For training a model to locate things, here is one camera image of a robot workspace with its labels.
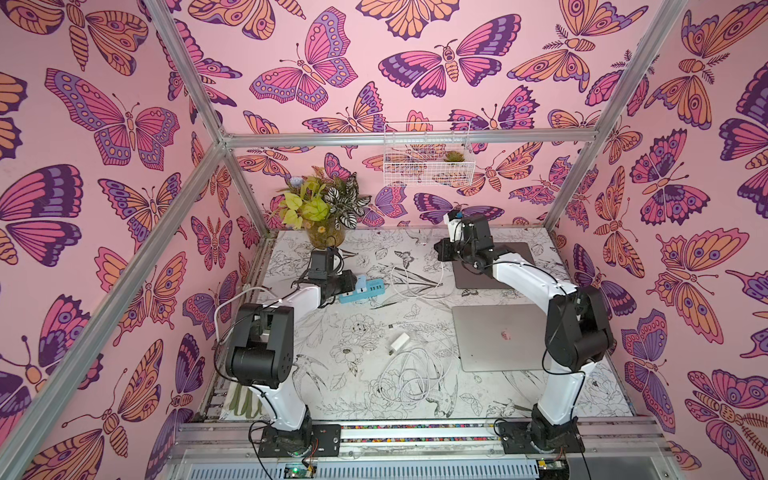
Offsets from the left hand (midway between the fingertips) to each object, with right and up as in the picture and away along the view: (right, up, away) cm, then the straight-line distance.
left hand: (356, 277), depth 98 cm
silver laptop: (+45, -18, -8) cm, 49 cm away
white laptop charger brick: (+14, -18, -11) cm, 25 cm away
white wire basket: (+23, +40, -2) cm, 47 cm away
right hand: (+26, +11, -4) cm, 29 cm away
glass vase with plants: (-11, +24, +1) cm, 26 cm away
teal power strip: (+6, -4, +2) cm, 7 cm away
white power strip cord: (-39, -7, -5) cm, 40 cm away
